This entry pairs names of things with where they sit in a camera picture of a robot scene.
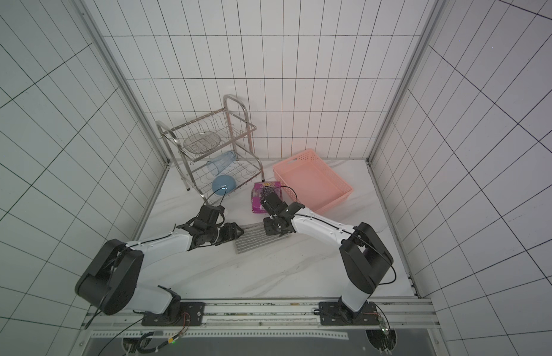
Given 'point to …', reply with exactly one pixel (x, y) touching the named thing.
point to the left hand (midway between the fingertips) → (234, 237)
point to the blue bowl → (224, 185)
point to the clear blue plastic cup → (218, 165)
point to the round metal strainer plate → (202, 142)
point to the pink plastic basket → (311, 182)
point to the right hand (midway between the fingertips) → (264, 229)
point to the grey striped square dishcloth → (254, 236)
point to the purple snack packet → (261, 188)
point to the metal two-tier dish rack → (215, 152)
